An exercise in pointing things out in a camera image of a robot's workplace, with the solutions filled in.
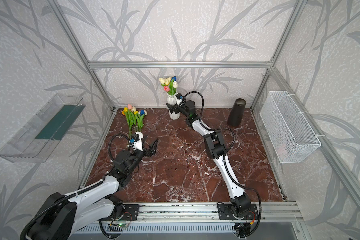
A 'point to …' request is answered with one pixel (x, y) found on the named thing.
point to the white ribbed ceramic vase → (171, 99)
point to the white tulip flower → (175, 84)
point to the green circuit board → (121, 225)
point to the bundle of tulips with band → (134, 118)
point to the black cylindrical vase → (234, 118)
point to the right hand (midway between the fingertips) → (173, 95)
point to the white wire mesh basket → (292, 140)
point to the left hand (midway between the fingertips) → (154, 133)
